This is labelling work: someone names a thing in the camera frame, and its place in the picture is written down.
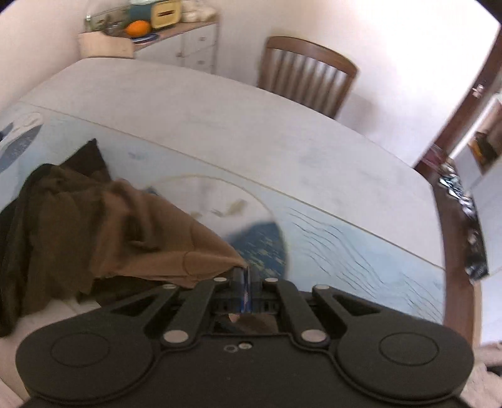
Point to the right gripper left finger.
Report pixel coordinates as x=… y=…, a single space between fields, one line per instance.
x=239 y=287

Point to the blue pink plate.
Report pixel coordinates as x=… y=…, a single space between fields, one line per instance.
x=146 y=38

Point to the orange fruit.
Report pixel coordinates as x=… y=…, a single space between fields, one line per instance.
x=138 y=28

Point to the white plastic bag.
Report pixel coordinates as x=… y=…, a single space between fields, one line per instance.
x=196 y=11

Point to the beige wooden chair back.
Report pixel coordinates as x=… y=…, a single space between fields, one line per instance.
x=97 y=44

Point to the brown two-tone shirt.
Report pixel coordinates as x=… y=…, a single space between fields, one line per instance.
x=72 y=225

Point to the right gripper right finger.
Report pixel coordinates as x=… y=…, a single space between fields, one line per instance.
x=254 y=291

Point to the blue patterned table mat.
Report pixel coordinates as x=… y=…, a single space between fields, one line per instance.
x=278 y=234

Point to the white sideboard cabinet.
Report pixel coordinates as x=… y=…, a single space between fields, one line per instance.
x=188 y=45

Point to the brown wooden chair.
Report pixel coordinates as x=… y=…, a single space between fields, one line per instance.
x=307 y=73

